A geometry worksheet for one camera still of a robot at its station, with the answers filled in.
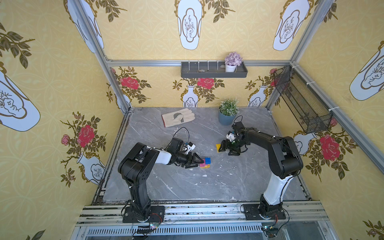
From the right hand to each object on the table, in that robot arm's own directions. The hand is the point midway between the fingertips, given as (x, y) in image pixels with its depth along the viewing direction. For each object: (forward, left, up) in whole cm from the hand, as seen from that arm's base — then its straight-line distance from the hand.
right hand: (223, 152), depth 95 cm
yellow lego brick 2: (-10, +11, 0) cm, 15 cm away
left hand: (-9, +14, +2) cm, 17 cm away
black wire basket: (+15, -47, +23) cm, 55 cm away
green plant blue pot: (+25, -3, +13) cm, 29 cm away
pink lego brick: (-10, +13, +3) cm, 16 cm away
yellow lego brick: (+3, +3, +1) cm, 5 cm away
